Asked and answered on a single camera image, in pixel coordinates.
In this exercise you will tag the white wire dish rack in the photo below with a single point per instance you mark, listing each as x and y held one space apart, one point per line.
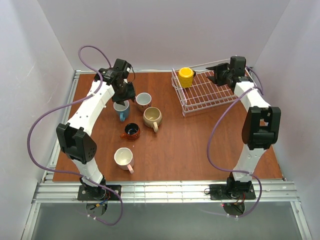
204 94

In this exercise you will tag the brown black mug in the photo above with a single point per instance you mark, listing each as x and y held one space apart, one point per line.
131 132

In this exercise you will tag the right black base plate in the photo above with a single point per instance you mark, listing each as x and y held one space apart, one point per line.
221 192

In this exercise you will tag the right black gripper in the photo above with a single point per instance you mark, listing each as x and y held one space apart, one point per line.
219 75

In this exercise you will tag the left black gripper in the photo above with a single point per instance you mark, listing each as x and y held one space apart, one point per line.
124 94

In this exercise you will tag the aluminium frame rail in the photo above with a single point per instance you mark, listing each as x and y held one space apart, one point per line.
272 190

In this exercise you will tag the blue mug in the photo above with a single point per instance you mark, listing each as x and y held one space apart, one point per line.
123 111

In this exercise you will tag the beige round mug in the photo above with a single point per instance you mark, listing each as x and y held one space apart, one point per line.
152 118

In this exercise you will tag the white mug pink handle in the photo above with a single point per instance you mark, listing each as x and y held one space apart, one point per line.
124 158

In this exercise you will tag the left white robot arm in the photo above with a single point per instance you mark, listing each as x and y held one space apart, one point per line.
74 137

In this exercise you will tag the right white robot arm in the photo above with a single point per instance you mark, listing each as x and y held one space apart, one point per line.
259 132

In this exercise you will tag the yellow textured cup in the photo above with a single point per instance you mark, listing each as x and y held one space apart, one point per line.
186 76

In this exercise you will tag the white mug brown dots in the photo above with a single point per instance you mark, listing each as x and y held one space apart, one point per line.
143 101

